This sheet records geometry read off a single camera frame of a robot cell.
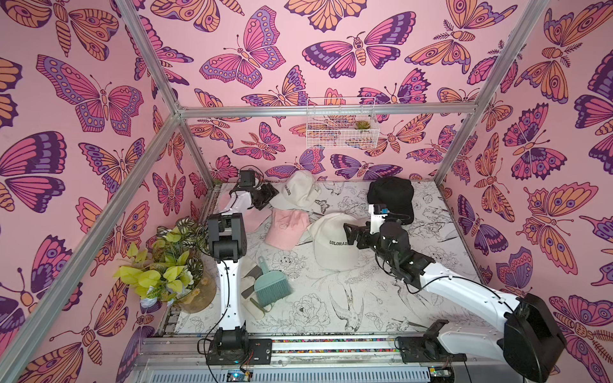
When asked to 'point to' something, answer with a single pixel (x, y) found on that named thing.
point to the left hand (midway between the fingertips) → (278, 193)
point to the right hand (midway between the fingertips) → (357, 221)
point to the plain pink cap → (287, 227)
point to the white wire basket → (342, 123)
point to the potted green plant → (172, 267)
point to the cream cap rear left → (300, 189)
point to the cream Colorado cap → (331, 248)
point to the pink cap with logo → (253, 217)
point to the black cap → (397, 194)
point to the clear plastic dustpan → (250, 272)
